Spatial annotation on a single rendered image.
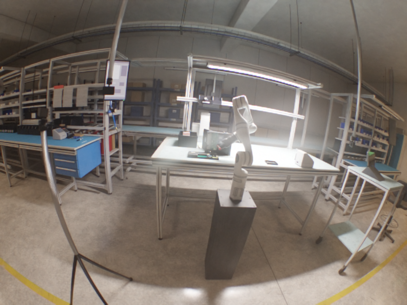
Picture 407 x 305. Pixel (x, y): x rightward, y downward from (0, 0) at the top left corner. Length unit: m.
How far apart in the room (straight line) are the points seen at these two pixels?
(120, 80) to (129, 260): 1.98
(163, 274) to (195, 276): 0.29
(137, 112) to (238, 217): 4.72
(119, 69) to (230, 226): 1.99
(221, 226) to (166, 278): 0.78
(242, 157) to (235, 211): 0.35
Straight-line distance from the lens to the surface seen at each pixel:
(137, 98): 5.36
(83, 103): 2.67
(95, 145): 2.43
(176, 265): 1.75
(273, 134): 5.21
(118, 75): 2.18
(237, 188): 1.10
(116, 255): 1.87
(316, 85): 2.28
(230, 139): 1.42
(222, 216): 1.11
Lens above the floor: 1.42
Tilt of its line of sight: 15 degrees down
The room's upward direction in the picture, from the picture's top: 6 degrees clockwise
